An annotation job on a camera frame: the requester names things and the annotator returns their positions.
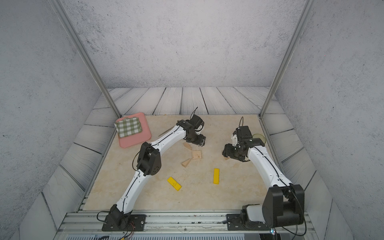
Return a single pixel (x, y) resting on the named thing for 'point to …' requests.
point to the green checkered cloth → (128, 127)
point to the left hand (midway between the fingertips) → (203, 143)
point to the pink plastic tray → (138, 138)
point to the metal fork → (165, 131)
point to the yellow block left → (176, 185)
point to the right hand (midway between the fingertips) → (228, 153)
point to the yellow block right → (216, 176)
